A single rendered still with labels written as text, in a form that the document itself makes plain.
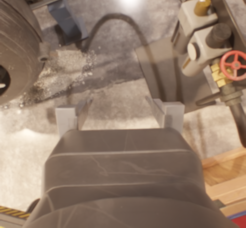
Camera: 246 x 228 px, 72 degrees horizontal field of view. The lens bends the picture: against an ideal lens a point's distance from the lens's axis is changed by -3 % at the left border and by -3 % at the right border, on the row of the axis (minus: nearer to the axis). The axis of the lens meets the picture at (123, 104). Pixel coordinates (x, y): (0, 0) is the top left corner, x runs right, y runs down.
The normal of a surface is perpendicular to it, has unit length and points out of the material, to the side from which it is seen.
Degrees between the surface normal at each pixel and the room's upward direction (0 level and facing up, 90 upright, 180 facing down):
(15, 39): 92
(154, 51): 0
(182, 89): 0
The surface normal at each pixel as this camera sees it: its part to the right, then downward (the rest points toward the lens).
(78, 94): -0.09, -0.12
